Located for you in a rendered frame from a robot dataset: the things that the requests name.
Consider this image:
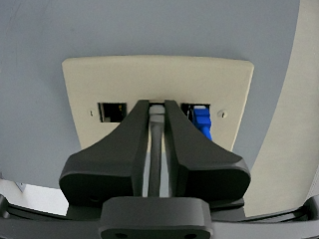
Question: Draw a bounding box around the white ethernet cable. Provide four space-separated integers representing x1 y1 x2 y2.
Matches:
148 125 161 197

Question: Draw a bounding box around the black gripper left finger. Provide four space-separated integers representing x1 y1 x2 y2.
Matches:
59 100 150 220

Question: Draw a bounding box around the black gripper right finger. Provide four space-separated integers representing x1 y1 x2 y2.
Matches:
163 100 251 222

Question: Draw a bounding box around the beige wall plate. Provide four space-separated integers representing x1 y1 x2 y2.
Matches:
62 56 254 151

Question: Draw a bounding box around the blue ethernet plug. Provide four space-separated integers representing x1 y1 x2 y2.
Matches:
190 106 211 131

